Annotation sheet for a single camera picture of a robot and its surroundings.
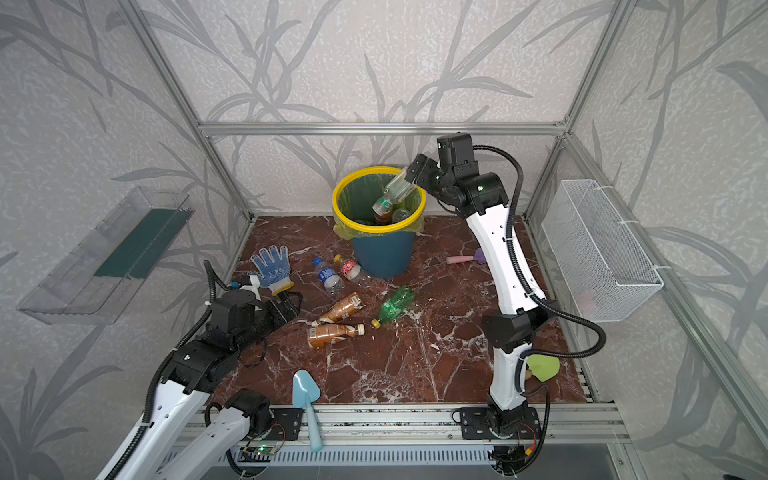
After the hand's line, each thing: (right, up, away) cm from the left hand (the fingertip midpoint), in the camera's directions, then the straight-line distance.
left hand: (298, 293), depth 73 cm
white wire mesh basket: (+68, +7, -12) cm, 70 cm away
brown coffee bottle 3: (+20, +20, +24) cm, 37 cm away
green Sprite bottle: (+23, -7, +17) cm, 30 cm away
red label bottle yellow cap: (+8, +3, +26) cm, 28 cm away
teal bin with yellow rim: (+19, +8, +24) cm, 32 cm away
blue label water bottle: (+25, +22, +19) cm, 38 cm away
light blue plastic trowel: (0, -27, +5) cm, 28 cm away
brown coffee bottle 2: (+3, -13, +10) cm, 17 cm away
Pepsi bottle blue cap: (+2, -1, +25) cm, 25 cm away
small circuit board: (-10, -39, -1) cm, 40 cm away
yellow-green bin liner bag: (+11, +26, +21) cm, 36 cm away
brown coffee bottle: (+8, -7, +16) cm, 19 cm away
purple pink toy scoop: (+54, +7, +35) cm, 64 cm away
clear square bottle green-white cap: (+24, +28, +13) cm, 40 cm away
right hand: (+30, +32, -1) cm, 44 cm away
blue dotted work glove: (-19, +3, +31) cm, 36 cm away
